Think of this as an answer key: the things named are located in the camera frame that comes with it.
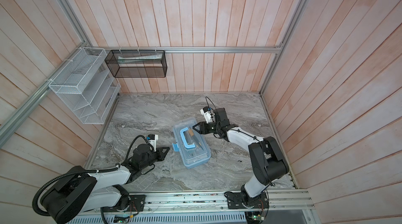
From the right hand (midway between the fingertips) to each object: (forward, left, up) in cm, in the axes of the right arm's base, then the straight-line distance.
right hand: (196, 127), depth 89 cm
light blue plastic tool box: (-12, +2, +1) cm, 12 cm away
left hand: (-12, +14, -6) cm, 20 cm away
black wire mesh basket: (+40, +41, +15) cm, 60 cm away
